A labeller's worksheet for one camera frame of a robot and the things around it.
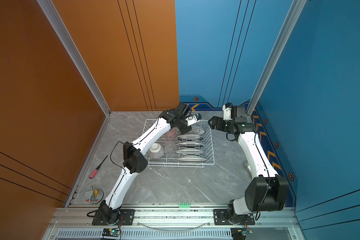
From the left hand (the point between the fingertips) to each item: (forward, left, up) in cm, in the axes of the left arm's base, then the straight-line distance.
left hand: (189, 125), depth 93 cm
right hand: (-6, -14, +9) cm, 17 cm away
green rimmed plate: (+1, -5, -7) cm, 9 cm away
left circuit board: (-54, +38, -17) cm, 68 cm away
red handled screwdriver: (-26, +56, -15) cm, 63 cm away
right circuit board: (-54, -23, -15) cm, 61 cm away
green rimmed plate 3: (-9, 0, -9) cm, 13 cm away
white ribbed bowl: (-14, +21, -9) cm, 26 cm away
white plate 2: (-19, -2, -9) cm, 21 cm away
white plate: (-12, 0, -12) cm, 17 cm away
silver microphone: (-22, -34, -11) cm, 42 cm away
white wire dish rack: (-14, -2, -6) cm, 15 cm away
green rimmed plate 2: (-3, -1, -10) cm, 10 cm away
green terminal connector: (-42, +3, -15) cm, 45 cm away
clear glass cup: (-14, +12, -5) cm, 19 cm away
